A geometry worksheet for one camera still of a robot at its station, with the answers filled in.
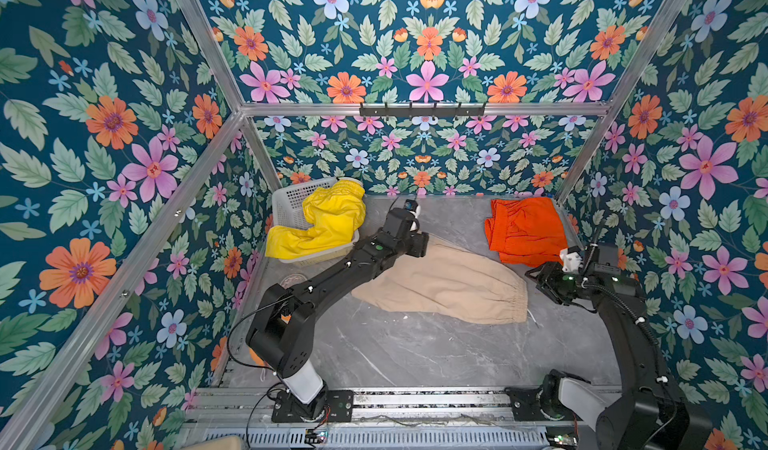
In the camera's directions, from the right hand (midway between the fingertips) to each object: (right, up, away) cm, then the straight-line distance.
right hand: (532, 275), depth 79 cm
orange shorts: (+10, +11, +28) cm, 32 cm away
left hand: (-29, +12, +4) cm, 31 cm away
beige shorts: (-18, -5, +17) cm, 25 cm away
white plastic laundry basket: (-80, +18, +34) cm, 89 cm away
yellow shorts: (-58, +18, +19) cm, 64 cm away
